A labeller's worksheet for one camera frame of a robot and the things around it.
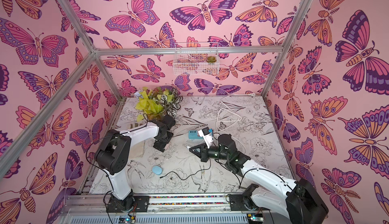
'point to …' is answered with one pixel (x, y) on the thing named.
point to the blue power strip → (193, 135)
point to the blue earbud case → (157, 170)
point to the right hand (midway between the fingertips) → (191, 148)
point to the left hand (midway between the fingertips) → (171, 141)
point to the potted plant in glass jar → (157, 102)
